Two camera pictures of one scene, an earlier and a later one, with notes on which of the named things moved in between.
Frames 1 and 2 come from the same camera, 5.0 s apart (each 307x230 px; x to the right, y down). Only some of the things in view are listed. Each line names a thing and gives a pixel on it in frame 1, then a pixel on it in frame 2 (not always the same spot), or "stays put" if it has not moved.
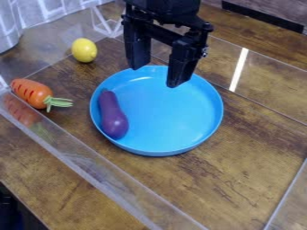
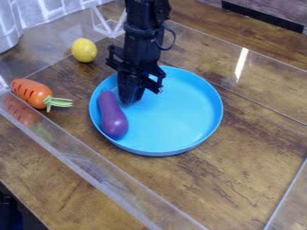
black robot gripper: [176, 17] to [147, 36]
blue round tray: [172, 120] stays put
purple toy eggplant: [112, 119] stays put
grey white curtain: [23, 13] stays put
